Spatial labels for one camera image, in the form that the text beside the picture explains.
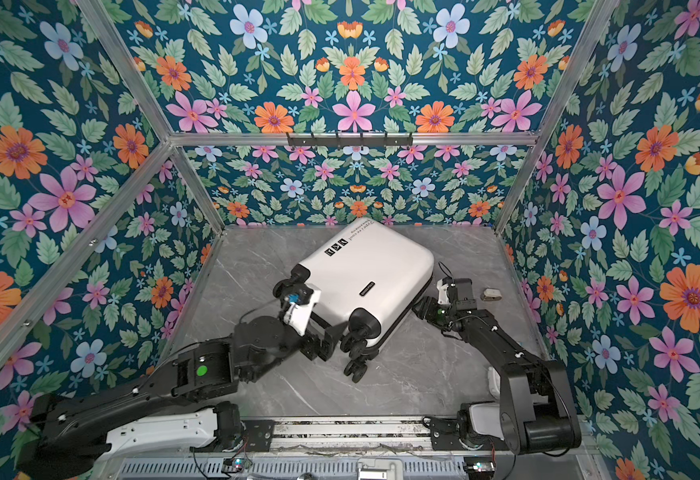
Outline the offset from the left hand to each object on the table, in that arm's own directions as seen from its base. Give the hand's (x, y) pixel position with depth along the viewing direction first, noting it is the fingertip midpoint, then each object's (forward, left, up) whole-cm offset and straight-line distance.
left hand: (336, 311), depth 60 cm
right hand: (+13, -23, -25) cm, 36 cm away
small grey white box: (+19, -49, -30) cm, 60 cm away
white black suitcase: (+15, -8, -11) cm, 20 cm away
